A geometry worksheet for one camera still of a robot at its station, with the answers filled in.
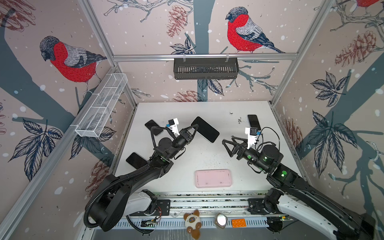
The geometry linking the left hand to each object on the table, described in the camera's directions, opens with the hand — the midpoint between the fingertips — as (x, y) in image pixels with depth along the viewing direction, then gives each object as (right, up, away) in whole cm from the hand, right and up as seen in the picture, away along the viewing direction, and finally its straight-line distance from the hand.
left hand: (198, 127), depth 69 cm
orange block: (+19, -45, 0) cm, 49 cm away
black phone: (-35, -1, +41) cm, 55 cm away
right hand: (+12, -7, -1) cm, 14 cm away
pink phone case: (+9, -30, +13) cm, 34 cm away
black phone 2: (+41, +1, +38) cm, 56 cm away
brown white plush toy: (-3, -44, -2) cm, 44 cm away
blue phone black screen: (+4, -2, +4) cm, 6 cm away
